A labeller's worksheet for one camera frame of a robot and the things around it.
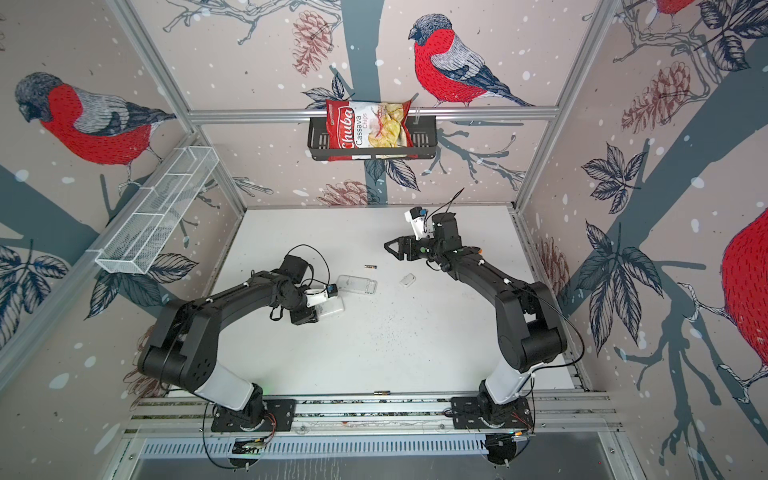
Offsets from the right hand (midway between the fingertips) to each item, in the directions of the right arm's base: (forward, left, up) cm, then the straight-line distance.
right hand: (389, 249), depth 87 cm
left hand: (-13, +25, -14) cm, 31 cm away
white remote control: (-3, +11, -16) cm, 19 cm away
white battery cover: (0, -5, -17) cm, 18 cm away
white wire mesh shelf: (-4, +61, +16) cm, 63 cm away
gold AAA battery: (+5, +8, -17) cm, 19 cm away
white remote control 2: (-12, +18, -14) cm, 26 cm away
